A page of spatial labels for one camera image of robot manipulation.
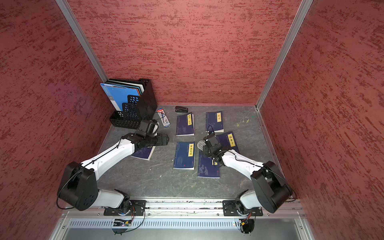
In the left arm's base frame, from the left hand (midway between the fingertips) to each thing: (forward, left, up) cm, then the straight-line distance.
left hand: (161, 142), depth 87 cm
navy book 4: (-4, -13, -10) cm, 17 cm away
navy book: (+20, -13, -10) cm, 26 cm away
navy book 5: (-11, -27, -10) cm, 30 cm away
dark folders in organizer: (+29, +17, +20) cm, 39 cm away
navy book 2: (+23, -34, -9) cm, 42 cm away
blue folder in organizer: (+24, +27, +16) cm, 40 cm away
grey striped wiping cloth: (+1, -24, -5) cm, 24 cm away
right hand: (-3, -28, -6) cm, 29 cm away
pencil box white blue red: (+26, +5, -9) cm, 28 cm away
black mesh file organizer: (+23, +18, +13) cm, 32 cm away
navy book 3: (+6, -42, -9) cm, 43 cm away
